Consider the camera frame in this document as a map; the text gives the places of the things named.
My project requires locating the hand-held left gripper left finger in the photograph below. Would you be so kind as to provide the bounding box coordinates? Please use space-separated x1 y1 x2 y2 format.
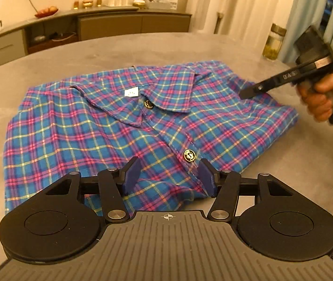
42 156 141 223

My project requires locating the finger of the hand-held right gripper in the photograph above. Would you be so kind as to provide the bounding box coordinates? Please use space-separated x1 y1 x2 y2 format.
239 76 283 100

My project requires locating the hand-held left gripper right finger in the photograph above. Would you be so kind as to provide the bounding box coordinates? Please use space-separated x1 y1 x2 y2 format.
199 158 297 223

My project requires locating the blue pink plaid shirt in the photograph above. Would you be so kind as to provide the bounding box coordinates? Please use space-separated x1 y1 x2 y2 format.
4 60 299 215

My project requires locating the person's right hand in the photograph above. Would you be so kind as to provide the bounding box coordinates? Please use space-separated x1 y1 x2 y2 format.
297 74 333 123

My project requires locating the glass tea bottle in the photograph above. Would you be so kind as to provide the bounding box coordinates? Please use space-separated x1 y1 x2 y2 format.
263 23 287 62

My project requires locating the light blue curtain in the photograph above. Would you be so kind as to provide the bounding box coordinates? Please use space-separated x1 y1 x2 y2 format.
278 0 333 65

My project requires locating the white lace curtain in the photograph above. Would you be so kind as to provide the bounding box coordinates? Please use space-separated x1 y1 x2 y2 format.
185 0 294 40

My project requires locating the grey television cabinet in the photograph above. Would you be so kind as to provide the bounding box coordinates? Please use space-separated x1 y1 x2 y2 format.
0 6 192 65

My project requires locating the red fruit plate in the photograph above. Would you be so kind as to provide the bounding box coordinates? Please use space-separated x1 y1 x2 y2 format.
35 5 59 18

